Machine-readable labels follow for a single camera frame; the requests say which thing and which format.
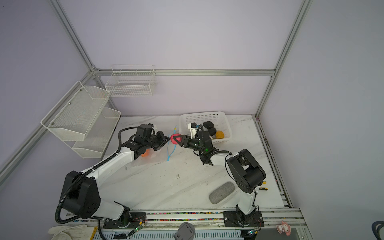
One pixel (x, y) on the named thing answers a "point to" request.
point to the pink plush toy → (284, 227)
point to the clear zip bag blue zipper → (162, 154)
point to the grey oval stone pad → (221, 192)
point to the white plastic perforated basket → (218, 118)
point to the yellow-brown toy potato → (219, 134)
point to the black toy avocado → (212, 131)
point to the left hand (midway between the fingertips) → (170, 138)
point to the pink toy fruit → (172, 139)
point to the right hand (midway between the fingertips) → (174, 139)
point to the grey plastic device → (186, 231)
